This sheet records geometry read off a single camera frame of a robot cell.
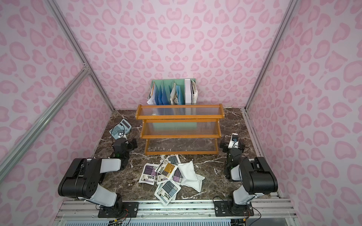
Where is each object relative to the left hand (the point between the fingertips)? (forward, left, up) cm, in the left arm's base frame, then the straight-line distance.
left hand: (126, 137), depth 94 cm
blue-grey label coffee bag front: (-33, -30, -5) cm, 45 cm away
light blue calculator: (+12, +9, -7) cm, 17 cm away
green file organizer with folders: (+25, -31, +17) cm, 44 cm away
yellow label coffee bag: (-20, -28, -4) cm, 35 cm away
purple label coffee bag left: (-23, -18, -6) cm, 30 cm away
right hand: (-3, -69, +4) cm, 69 cm away
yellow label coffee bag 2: (-21, -41, -3) cm, 46 cm away
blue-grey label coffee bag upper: (-13, -33, -6) cm, 36 cm away
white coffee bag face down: (-28, -46, -6) cm, 54 cm away
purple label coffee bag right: (-23, -35, -6) cm, 42 cm away
